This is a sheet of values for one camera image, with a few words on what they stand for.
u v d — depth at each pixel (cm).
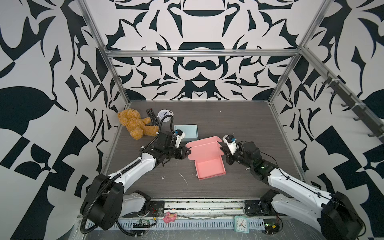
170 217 70
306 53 85
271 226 71
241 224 69
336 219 40
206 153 81
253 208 74
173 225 77
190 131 103
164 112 109
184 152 78
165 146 66
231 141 69
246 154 63
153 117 108
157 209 73
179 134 77
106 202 41
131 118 99
